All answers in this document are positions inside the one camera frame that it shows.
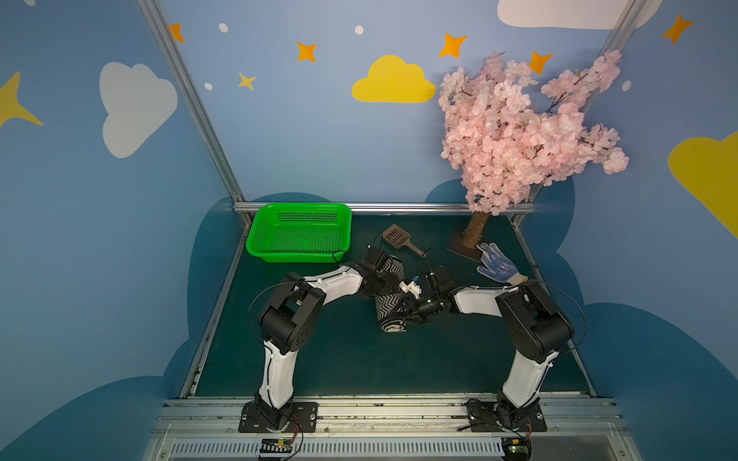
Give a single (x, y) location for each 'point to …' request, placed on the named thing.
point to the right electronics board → (517, 448)
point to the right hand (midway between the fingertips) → (396, 316)
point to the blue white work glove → (499, 266)
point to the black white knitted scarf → (392, 318)
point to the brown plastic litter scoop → (399, 237)
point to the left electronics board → (276, 445)
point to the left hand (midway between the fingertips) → (392, 285)
